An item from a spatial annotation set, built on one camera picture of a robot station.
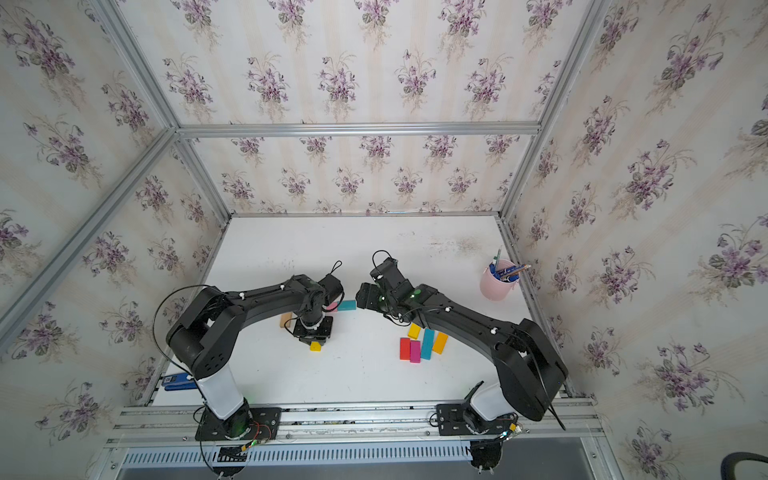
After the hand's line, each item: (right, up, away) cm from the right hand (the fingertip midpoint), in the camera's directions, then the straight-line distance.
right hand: (370, 299), depth 83 cm
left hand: (-14, -15, +4) cm, 21 cm away
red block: (+10, -15, +2) cm, 18 cm away
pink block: (-10, -1, -5) cm, 11 cm away
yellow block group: (-16, -14, +2) cm, 22 cm away
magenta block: (+13, -15, +1) cm, 20 cm away
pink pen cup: (+38, +2, +9) cm, 40 cm away
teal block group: (+17, -14, +3) cm, 22 cm away
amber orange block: (+21, -13, +3) cm, 25 cm away
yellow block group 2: (+13, -11, +5) cm, 17 cm away
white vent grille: (-40, -34, -14) cm, 55 cm away
